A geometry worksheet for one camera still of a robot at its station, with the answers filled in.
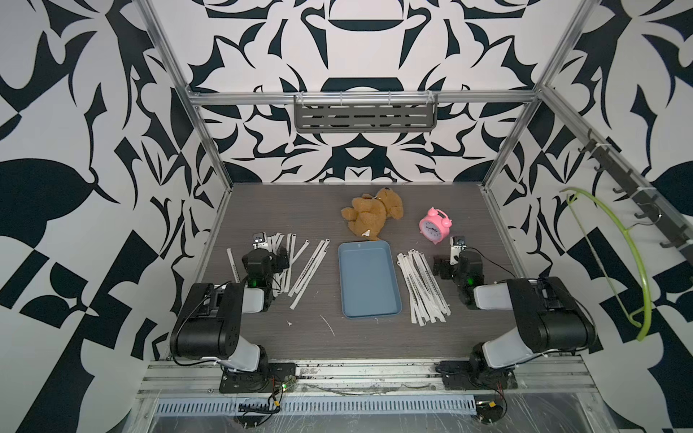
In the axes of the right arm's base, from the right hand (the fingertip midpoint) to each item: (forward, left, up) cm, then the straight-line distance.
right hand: (450, 252), depth 96 cm
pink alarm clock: (+7, +5, +5) cm, 10 cm away
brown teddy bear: (+11, +29, +9) cm, 32 cm away
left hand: (+1, +64, +4) cm, 64 cm away
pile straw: (-6, +50, -1) cm, 50 cm away
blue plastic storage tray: (-11, +29, -2) cm, 31 cm away
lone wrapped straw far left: (-5, +75, 0) cm, 75 cm away
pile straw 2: (-17, +11, -1) cm, 20 cm away
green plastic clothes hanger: (-30, -27, +22) cm, 46 cm away
